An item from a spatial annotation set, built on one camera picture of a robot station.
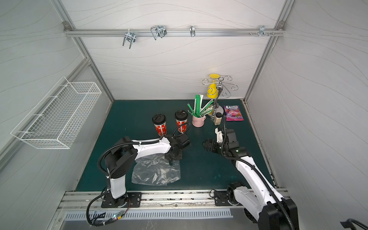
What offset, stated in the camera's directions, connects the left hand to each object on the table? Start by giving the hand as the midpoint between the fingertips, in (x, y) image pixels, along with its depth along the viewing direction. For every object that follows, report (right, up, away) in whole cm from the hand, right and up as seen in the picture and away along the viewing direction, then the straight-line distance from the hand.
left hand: (176, 158), depth 88 cm
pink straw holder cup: (+15, +22, +14) cm, 30 cm away
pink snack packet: (+42, +29, +20) cm, 55 cm away
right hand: (+20, +11, -6) cm, 23 cm away
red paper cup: (-10, +24, -2) cm, 26 cm away
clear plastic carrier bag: (-12, -5, -5) cm, 14 cm away
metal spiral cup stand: (+30, +47, +3) cm, 55 cm away
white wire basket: (-57, +25, -19) cm, 65 cm away
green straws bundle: (+15, +30, +11) cm, 35 cm away
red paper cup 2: (+4, +26, +1) cm, 27 cm away
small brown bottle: (+29, +24, +11) cm, 39 cm away
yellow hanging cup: (+27, +45, +21) cm, 56 cm away
